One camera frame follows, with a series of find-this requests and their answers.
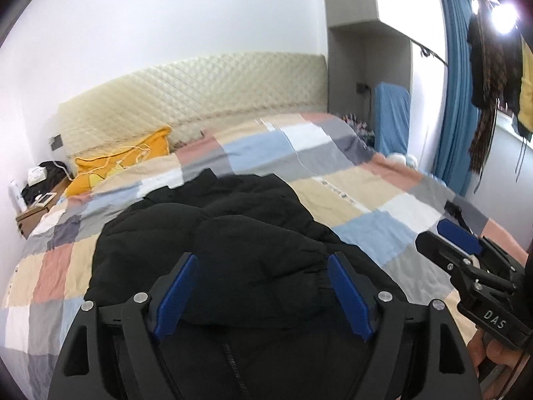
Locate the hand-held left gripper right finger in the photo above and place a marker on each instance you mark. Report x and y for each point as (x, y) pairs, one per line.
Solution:
(349, 296)

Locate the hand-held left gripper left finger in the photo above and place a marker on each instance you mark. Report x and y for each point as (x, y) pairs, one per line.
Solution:
(175, 296)

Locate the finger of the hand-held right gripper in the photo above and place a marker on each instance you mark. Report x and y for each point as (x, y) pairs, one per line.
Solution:
(437, 250)
(458, 235)

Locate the black puffer jacket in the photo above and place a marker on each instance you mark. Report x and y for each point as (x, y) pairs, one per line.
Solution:
(250, 233)

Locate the person's right hand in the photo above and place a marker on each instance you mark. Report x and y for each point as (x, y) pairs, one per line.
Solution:
(499, 364)

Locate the patchwork bed quilt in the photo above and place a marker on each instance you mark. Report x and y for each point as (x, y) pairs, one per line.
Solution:
(374, 200)

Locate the white and blue plush toy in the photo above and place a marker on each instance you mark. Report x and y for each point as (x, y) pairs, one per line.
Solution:
(399, 159)

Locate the blue curtain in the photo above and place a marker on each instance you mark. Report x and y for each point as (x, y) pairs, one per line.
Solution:
(458, 112)

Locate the row of small bottles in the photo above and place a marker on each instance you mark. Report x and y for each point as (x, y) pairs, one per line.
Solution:
(358, 127)

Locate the yellow pillow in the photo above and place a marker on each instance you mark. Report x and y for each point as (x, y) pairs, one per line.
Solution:
(154, 146)

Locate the dark patterned hanging garment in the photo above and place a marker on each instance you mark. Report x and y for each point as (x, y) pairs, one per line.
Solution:
(485, 83)

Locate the white phone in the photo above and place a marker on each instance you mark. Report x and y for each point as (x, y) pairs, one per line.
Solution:
(45, 199)

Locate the wooden nightstand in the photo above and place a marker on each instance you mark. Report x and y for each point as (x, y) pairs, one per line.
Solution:
(31, 221)

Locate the yellow hanging garment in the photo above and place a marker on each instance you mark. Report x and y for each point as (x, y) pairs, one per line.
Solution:
(528, 83)

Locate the black bag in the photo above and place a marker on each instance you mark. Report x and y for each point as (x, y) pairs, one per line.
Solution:
(54, 175)

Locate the white tissue box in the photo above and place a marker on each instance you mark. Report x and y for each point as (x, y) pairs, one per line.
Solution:
(36, 175)

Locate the black rod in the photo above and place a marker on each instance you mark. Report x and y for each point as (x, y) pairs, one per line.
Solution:
(424, 52)

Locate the white bottle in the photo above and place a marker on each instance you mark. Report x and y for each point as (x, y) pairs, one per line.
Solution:
(14, 193)

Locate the cream quilted headboard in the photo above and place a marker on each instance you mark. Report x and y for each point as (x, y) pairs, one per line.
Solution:
(200, 87)

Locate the grey wall socket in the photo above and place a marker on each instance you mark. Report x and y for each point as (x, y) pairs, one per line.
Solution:
(56, 142)

